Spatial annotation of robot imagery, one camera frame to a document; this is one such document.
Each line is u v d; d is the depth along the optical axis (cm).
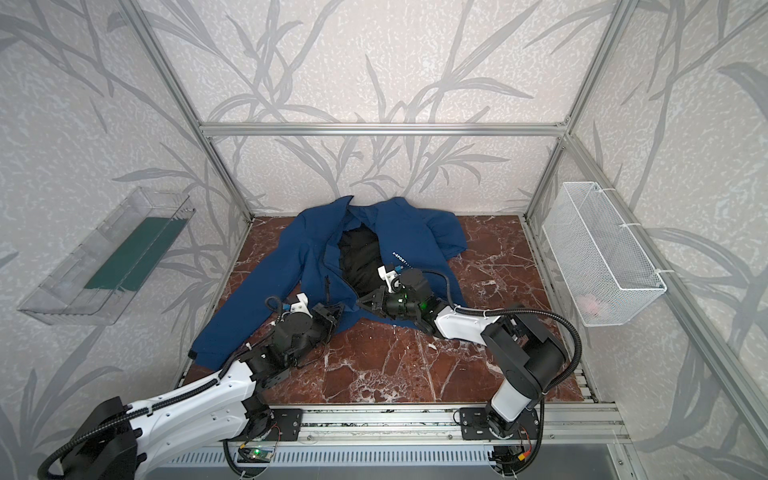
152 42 75
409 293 70
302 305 75
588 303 72
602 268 61
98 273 64
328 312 71
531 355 46
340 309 79
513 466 72
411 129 96
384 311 74
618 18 71
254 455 71
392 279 79
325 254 102
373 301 77
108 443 40
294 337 60
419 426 75
